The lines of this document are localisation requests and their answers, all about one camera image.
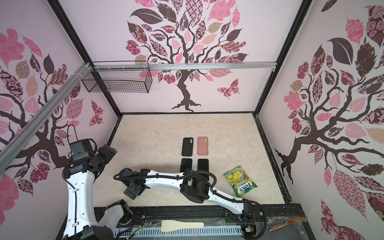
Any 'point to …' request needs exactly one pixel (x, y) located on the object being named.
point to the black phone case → (187, 146)
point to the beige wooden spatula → (171, 225)
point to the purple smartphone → (203, 164)
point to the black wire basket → (123, 81)
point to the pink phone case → (202, 145)
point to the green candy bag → (240, 181)
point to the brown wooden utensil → (287, 222)
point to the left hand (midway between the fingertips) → (112, 156)
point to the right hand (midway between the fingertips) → (134, 184)
